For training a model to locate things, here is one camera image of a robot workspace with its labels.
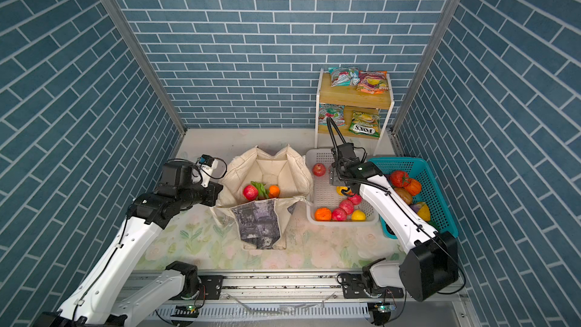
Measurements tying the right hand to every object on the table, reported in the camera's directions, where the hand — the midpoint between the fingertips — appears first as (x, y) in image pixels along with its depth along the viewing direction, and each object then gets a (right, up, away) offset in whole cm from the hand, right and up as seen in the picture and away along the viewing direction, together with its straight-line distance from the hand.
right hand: (342, 173), depth 83 cm
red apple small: (+6, -11, +6) cm, 14 cm away
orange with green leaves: (-27, -9, +9) cm, 29 cm away
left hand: (-42, -4, -8) cm, 43 cm away
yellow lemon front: (+6, -17, +2) cm, 18 cm away
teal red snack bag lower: (+1, +26, +19) cm, 32 cm away
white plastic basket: (-4, -15, +10) cm, 18 cm away
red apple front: (-1, -16, +1) cm, 16 cm away
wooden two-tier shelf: (+5, +27, +3) cm, 28 cm away
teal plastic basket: (+36, -9, +6) cm, 38 cm away
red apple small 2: (+3, -13, +4) cm, 14 cm away
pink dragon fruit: (-33, -7, +4) cm, 34 cm away
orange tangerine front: (-7, -16, +2) cm, 18 cm away
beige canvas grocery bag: (-28, -16, -9) cm, 34 cm away
